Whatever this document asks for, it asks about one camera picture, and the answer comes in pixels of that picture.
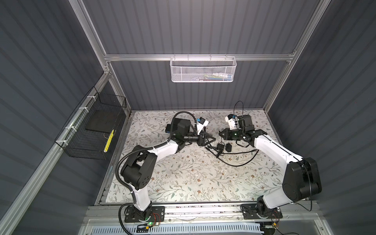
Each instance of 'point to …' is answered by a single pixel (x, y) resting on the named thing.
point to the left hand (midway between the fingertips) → (213, 137)
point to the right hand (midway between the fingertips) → (221, 134)
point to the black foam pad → (103, 120)
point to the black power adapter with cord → (221, 146)
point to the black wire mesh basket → (91, 131)
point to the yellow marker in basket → (109, 139)
